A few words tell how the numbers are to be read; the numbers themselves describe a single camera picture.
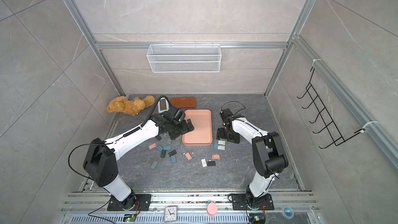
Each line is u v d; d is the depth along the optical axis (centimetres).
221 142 94
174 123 69
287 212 71
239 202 73
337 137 60
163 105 111
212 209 65
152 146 92
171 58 100
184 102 113
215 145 93
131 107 100
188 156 88
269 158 47
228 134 83
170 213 69
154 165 86
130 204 66
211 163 86
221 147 92
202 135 97
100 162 44
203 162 86
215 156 88
